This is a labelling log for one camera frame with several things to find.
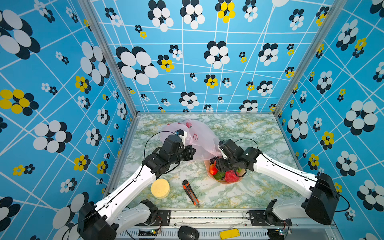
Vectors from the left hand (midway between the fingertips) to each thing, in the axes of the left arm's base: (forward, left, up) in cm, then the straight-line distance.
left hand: (197, 150), depth 74 cm
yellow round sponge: (-13, +20, -20) cm, 31 cm away
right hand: (-3, -13, -10) cm, 16 cm away
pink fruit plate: (0, -6, -17) cm, 18 cm away
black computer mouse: (-32, +5, -20) cm, 38 cm away
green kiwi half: (-11, -19, +1) cm, 22 cm away
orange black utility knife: (-15, +4, -21) cm, 26 cm away
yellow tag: (-33, -15, -20) cm, 41 cm away
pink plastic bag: (+7, -4, -5) cm, 10 cm away
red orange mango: (-4, -9, -14) cm, 17 cm away
